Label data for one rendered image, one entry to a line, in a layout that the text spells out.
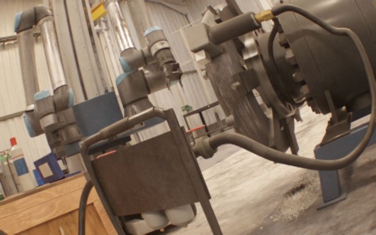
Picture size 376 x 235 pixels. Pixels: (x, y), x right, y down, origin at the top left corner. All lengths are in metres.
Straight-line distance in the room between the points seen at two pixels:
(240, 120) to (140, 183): 0.52
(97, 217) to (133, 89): 0.86
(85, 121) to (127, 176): 1.05
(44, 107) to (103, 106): 0.73
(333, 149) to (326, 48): 0.39
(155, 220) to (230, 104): 0.54
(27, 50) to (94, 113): 0.65
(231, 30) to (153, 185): 0.60
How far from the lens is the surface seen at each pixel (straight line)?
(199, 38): 1.36
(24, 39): 1.87
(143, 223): 1.89
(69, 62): 2.27
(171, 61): 1.65
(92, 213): 1.50
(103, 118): 2.14
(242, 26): 1.31
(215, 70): 1.41
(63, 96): 1.67
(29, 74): 1.88
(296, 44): 1.40
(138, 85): 2.08
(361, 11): 1.40
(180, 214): 1.06
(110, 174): 1.14
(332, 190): 1.35
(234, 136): 0.94
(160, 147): 1.00
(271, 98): 1.54
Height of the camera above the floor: 0.49
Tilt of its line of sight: 2 degrees up
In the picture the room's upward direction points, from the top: 21 degrees counter-clockwise
